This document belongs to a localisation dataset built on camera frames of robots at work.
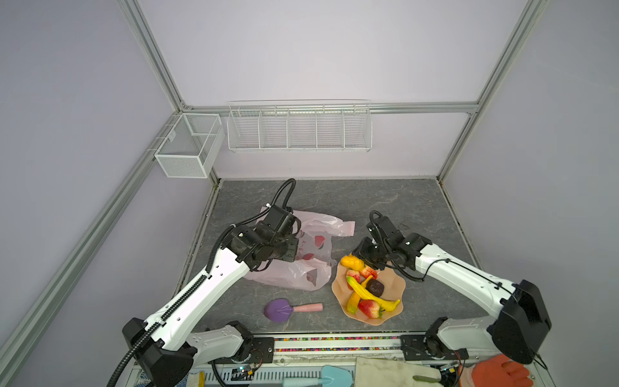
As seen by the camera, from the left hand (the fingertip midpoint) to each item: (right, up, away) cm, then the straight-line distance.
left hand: (289, 251), depth 72 cm
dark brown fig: (+28, -14, +9) cm, 33 cm away
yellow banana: (+24, -16, +8) cm, 30 cm away
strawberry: (+26, -10, +12) cm, 31 cm away
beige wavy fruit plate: (+35, -15, +11) cm, 40 cm away
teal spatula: (+12, -36, -3) cm, 38 cm away
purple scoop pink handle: (-4, -22, +8) cm, 24 cm away
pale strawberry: (+22, -11, +12) cm, 27 cm away
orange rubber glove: (+60, -34, -4) cm, 69 cm away
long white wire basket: (+1, +47, +27) cm, 54 cm away
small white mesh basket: (-45, +37, +26) cm, 64 cm away
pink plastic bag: (+7, -5, -2) cm, 9 cm away
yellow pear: (+20, -5, +6) cm, 21 cm away
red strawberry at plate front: (+26, -19, +4) cm, 32 cm away
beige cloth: (+28, -35, -3) cm, 45 cm away
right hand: (+21, -4, +9) cm, 23 cm away
